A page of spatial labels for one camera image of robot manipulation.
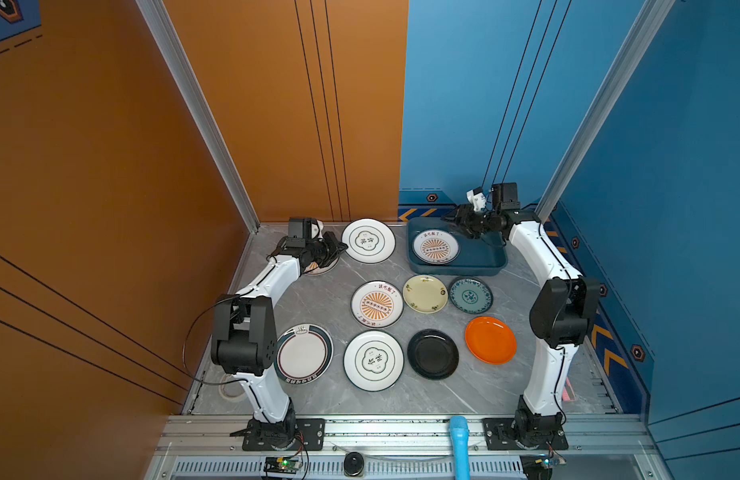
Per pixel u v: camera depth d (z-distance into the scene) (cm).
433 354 87
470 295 99
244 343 49
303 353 87
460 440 71
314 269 81
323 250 81
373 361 85
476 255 110
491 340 86
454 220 83
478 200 85
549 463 70
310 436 73
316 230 79
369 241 95
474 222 81
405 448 73
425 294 100
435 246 112
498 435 72
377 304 97
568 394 79
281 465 71
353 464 62
